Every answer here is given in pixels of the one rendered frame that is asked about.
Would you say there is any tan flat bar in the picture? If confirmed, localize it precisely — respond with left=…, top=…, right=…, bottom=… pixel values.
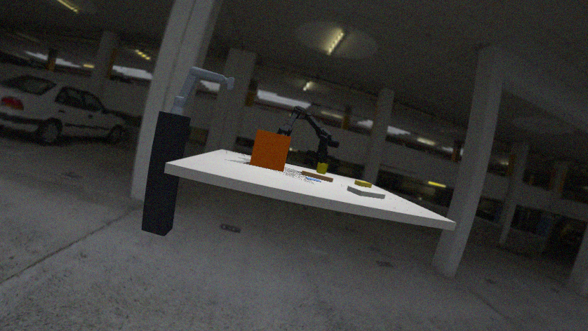
left=301, top=170, right=333, bottom=182

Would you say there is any yellow rectangular block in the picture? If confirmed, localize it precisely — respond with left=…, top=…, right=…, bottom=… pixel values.
left=354, top=180, right=372, bottom=188

